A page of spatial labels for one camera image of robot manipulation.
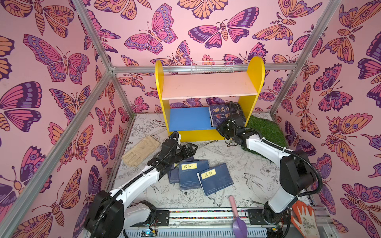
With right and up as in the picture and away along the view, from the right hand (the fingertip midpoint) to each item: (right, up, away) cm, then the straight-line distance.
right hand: (215, 124), depth 89 cm
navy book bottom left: (-25, -29, -4) cm, 38 cm away
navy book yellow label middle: (-16, -30, -6) cm, 35 cm away
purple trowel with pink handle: (+8, -49, -19) cm, 53 cm away
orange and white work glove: (+41, -47, -18) cm, 65 cm away
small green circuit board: (-36, -54, -17) cm, 67 cm away
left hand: (-13, -13, -10) cm, 20 cm away
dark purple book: (+3, +7, +3) cm, 8 cm away
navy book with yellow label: (-1, -31, -6) cm, 32 cm away
